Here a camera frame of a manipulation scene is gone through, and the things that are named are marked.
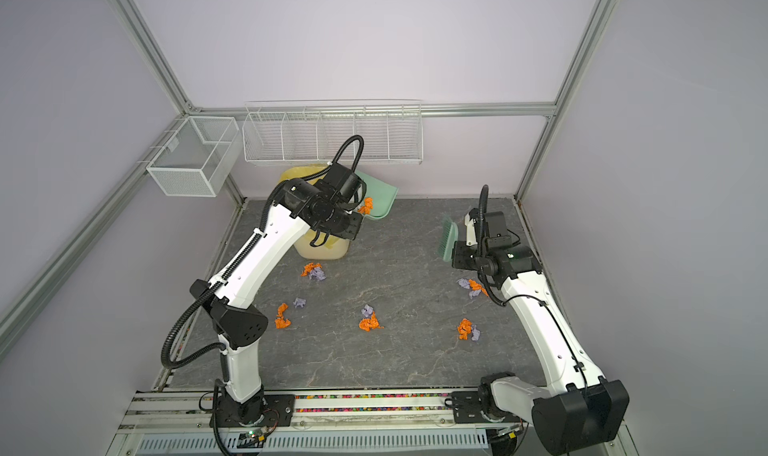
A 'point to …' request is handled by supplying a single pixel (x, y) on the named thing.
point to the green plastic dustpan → (383, 197)
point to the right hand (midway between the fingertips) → (460, 254)
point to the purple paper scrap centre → (367, 311)
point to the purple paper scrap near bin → (318, 273)
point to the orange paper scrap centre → (370, 323)
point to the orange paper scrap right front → (464, 328)
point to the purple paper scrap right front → (475, 334)
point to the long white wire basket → (305, 132)
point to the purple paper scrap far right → (464, 283)
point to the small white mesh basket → (198, 158)
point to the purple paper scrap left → (299, 303)
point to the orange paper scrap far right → (477, 287)
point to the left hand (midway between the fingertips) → (352, 232)
